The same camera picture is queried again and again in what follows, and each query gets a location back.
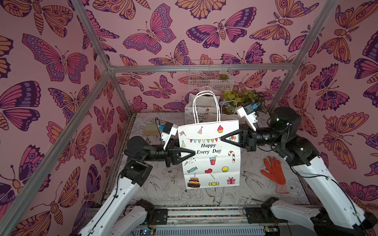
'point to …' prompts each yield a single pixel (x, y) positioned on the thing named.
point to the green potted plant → (242, 98)
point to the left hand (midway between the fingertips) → (194, 154)
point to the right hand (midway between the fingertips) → (224, 138)
